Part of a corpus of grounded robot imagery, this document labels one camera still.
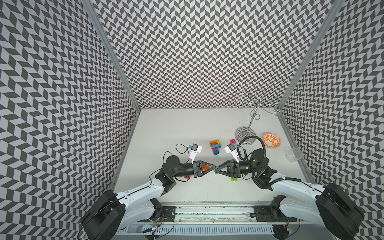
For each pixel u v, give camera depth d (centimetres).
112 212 40
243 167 63
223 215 73
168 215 71
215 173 65
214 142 96
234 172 63
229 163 64
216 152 91
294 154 94
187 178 84
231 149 66
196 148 66
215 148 92
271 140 97
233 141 97
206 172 63
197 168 62
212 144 96
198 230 68
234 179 83
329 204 41
